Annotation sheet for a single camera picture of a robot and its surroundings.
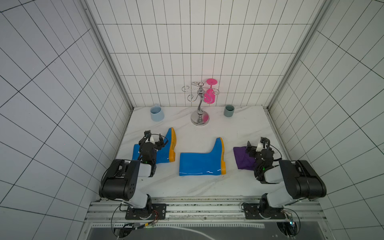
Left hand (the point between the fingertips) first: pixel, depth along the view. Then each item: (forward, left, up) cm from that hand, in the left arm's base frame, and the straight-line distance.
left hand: (152, 137), depth 93 cm
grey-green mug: (+25, -53, -2) cm, 59 cm away
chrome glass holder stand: (+22, -31, -8) cm, 39 cm away
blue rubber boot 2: (-17, -36, -2) cm, 40 cm away
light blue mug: (+22, +1, -2) cm, 22 cm away
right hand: (-2, -67, 0) cm, 67 cm away
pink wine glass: (+31, -38, +8) cm, 50 cm away
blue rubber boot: (-10, -9, -5) cm, 14 cm away
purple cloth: (-12, -58, -6) cm, 59 cm away
